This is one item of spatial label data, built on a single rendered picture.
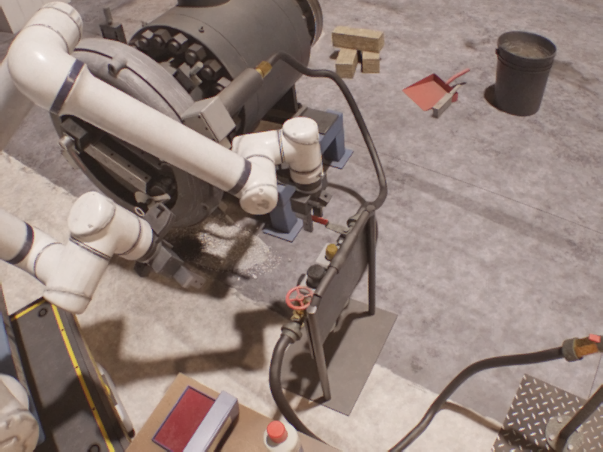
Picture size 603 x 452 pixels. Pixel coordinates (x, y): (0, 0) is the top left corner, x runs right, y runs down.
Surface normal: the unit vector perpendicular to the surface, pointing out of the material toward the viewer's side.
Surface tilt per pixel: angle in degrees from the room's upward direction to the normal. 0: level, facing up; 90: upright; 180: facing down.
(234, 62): 59
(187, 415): 0
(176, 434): 0
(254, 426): 0
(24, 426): 96
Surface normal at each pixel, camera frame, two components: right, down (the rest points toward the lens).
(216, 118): 0.79, -0.01
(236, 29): 0.53, -0.33
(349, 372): -0.09, -0.68
